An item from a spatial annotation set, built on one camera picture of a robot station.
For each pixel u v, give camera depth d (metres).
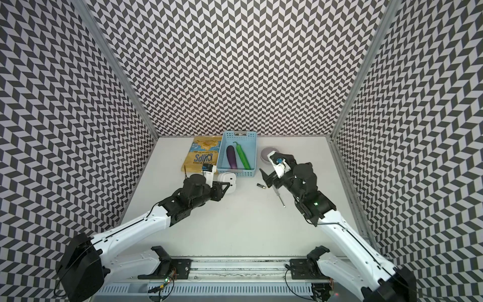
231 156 1.05
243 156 1.08
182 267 0.73
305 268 0.73
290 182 0.63
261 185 0.99
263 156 1.02
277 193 0.94
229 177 0.80
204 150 1.09
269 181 0.63
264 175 0.66
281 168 0.61
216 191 0.70
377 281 0.38
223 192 0.75
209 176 0.72
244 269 0.75
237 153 1.11
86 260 0.38
